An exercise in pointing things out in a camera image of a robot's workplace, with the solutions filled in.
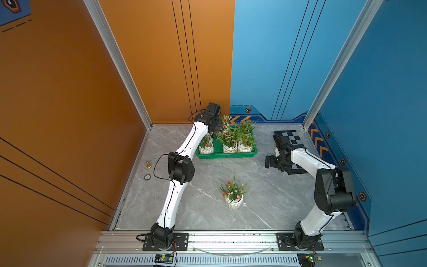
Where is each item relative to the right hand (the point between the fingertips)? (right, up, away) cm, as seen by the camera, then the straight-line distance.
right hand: (273, 166), depth 94 cm
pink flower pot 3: (-25, -9, -21) cm, 33 cm away
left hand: (-31, +25, +5) cm, 40 cm away
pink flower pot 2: (-25, +12, +3) cm, 28 cm away
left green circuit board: (-55, -37, -22) cm, 70 cm away
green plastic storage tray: (-32, +7, +6) cm, 33 cm away
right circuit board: (+8, -35, -25) cm, 44 cm away
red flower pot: (-39, +11, +5) cm, 41 cm away
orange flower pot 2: (-15, +13, 0) cm, 20 cm away
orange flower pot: (-16, +21, +5) cm, 26 cm away
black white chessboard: (+17, +16, +14) cm, 28 cm away
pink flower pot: (-26, +20, +3) cm, 33 cm away
